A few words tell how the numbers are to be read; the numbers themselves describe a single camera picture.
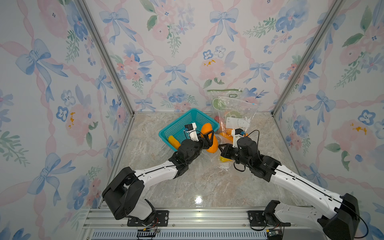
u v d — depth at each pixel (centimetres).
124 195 43
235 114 106
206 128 75
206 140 69
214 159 74
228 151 65
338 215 38
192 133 69
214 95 107
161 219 74
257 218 73
